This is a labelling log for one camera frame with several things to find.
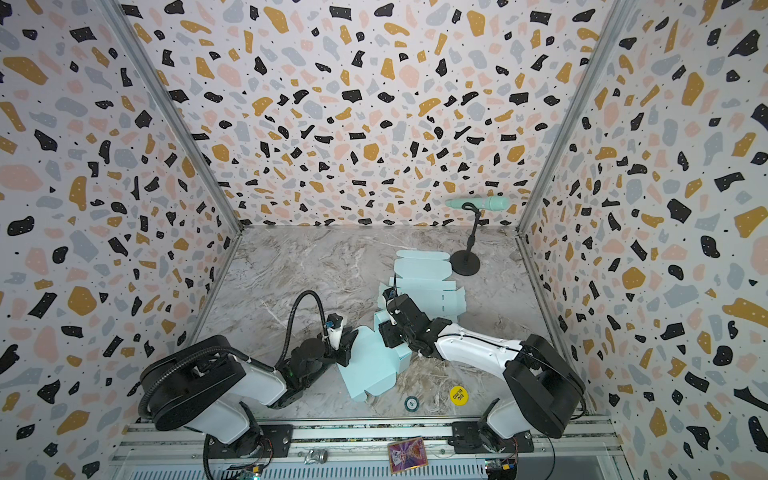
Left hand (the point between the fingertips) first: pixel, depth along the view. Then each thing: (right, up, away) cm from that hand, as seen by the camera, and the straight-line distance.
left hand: (360, 327), depth 85 cm
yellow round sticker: (+28, -18, -4) cm, 33 cm away
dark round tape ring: (+16, -20, -6) cm, 26 cm away
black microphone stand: (+36, +18, +25) cm, 47 cm away
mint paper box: (+4, -11, +1) cm, 12 cm away
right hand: (+8, +2, +1) cm, 8 cm away
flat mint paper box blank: (+20, +13, +23) cm, 33 cm away
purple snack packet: (+13, -27, -15) cm, 33 cm away
